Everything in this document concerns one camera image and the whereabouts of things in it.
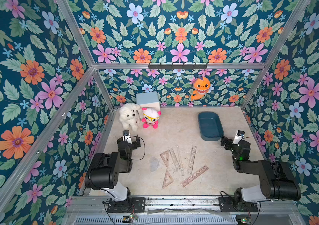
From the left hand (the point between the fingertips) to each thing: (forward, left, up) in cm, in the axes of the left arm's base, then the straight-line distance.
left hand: (130, 134), depth 93 cm
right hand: (-6, -66, 0) cm, 67 cm away
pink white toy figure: (+10, -14, +5) cm, 18 cm away
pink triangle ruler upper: (-18, -22, -9) cm, 30 cm away
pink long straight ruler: (-27, -39, -9) cm, 49 cm away
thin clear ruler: (-19, -32, -9) cm, 38 cm away
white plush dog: (+10, 0, +8) cm, 13 cm away
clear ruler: (-16, -28, -9) cm, 34 cm away
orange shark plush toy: (+25, -52, +18) cm, 60 cm away
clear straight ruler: (-21, -38, -9) cm, 44 cm away
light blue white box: (+27, -11, +5) cm, 30 cm away
